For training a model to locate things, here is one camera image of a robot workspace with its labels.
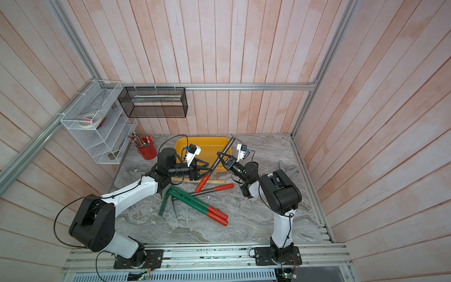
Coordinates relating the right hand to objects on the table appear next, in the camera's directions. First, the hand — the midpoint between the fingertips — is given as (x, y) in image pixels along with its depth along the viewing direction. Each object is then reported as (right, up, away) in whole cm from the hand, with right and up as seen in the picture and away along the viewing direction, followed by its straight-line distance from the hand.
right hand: (217, 154), depth 85 cm
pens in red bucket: (-44, +7, +17) cm, 48 cm away
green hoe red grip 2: (-20, -22, +3) cm, 30 cm away
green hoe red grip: (-13, -23, +3) cm, 27 cm away
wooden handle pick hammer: (-12, -11, -11) cm, 20 cm away
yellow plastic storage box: (-5, +5, +30) cm, 31 cm away
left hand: (-3, -7, -6) cm, 10 cm away
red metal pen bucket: (-43, +1, +23) cm, 49 cm away
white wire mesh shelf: (-50, +6, -7) cm, 51 cm away
